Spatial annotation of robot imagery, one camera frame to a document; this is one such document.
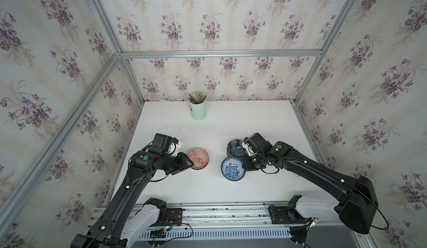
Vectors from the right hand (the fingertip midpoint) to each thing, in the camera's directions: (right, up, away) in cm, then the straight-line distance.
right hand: (244, 167), depth 77 cm
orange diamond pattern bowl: (-22, +1, +13) cm, 26 cm away
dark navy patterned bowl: (-3, +6, +11) cm, 13 cm away
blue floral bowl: (-6, -2, +3) cm, 6 cm away
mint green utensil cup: (-25, +27, +29) cm, 47 cm away
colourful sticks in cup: (-25, +36, +27) cm, 52 cm away
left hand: (-24, +2, -6) cm, 24 cm away
